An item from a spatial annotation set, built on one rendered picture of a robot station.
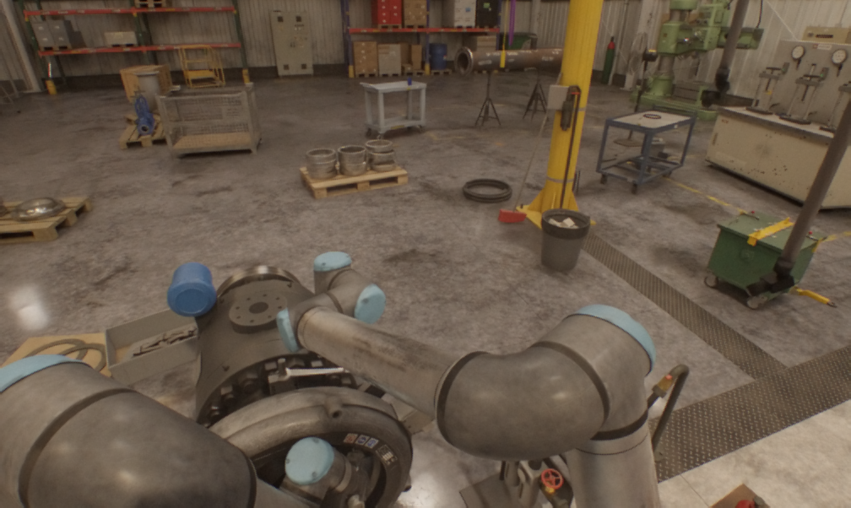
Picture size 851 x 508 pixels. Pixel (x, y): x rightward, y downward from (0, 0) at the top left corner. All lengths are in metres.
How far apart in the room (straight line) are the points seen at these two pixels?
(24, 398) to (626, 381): 0.58
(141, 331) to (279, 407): 2.21
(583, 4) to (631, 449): 3.87
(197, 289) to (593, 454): 1.48
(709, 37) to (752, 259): 8.24
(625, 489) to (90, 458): 0.55
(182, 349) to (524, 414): 2.68
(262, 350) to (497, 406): 1.19
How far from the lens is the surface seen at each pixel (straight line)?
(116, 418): 0.44
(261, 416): 1.25
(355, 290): 0.94
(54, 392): 0.49
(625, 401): 0.56
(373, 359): 0.63
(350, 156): 5.25
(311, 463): 0.96
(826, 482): 2.92
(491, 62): 8.01
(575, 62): 4.22
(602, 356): 0.52
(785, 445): 2.96
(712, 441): 2.76
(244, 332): 1.67
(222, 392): 1.57
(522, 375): 0.47
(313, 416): 1.25
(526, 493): 1.85
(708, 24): 11.56
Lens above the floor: 1.89
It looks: 28 degrees down
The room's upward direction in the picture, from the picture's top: straight up
